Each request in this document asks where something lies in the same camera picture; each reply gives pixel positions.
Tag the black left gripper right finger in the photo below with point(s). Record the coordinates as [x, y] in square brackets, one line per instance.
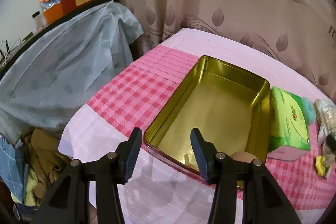
[263, 199]

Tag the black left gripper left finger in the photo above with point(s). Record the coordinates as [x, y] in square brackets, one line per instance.
[68, 199]

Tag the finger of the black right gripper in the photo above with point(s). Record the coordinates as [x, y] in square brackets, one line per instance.
[331, 142]

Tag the beige makeup sponge egg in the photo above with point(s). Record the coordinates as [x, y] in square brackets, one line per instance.
[243, 156]

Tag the yellow plush toy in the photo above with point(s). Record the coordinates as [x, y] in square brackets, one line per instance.
[322, 169]

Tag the white plastic sachet packet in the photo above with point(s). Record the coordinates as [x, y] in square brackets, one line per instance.
[325, 111]

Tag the teal fluffy scrunchie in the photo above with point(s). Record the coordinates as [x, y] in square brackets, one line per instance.
[309, 111]

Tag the green tissue pack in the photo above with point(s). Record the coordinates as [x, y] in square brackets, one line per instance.
[289, 133]

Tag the mustard brown clothes pile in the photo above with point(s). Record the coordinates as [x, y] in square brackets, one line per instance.
[45, 160]

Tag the blue checked fabric bag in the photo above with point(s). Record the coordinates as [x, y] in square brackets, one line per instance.
[13, 169]

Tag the gold metal tin box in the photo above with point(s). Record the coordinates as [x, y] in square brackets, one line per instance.
[228, 104]

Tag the pale blue-grey cover cloth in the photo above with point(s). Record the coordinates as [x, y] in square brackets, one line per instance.
[51, 80]

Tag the pink checkered tablecloth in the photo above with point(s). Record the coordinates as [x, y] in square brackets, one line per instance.
[157, 193]

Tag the clear glass jar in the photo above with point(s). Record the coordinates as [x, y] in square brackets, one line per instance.
[39, 21]

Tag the orange box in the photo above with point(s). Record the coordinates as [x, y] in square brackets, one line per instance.
[53, 13]

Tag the white wire rack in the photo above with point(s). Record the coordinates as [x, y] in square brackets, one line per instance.
[8, 48]

